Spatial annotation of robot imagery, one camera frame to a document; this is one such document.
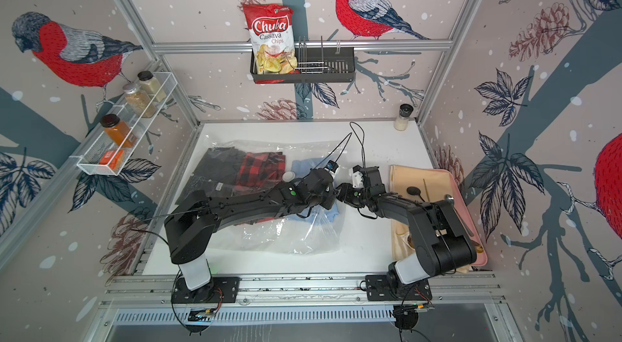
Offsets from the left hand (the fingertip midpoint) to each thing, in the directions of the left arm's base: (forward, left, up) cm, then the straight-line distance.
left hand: (339, 187), depth 83 cm
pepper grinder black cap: (+41, -33, -1) cm, 53 cm away
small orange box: (-3, +64, +22) cm, 67 cm away
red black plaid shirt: (+12, +33, -10) cm, 37 cm away
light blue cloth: (+15, +15, -10) cm, 24 cm away
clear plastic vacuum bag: (-14, +20, -9) cm, 26 cm away
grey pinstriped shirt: (+12, +51, -11) cm, 53 cm away
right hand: (+2, +1, -8) cm, 9 cm away
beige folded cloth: (+9, -38, -12) cm, 41 cm away
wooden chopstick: (+10, -36, -12) cm, 39 cm away
